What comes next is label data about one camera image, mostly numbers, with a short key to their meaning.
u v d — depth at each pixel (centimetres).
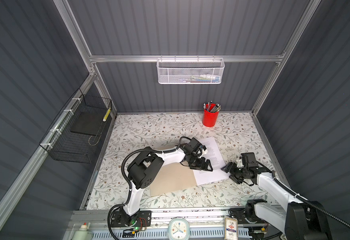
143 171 52
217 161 94
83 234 64
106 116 81
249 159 70
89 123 77
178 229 68
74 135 72
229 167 79
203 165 79
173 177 87
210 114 106
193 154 79
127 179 51
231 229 69
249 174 63
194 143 76
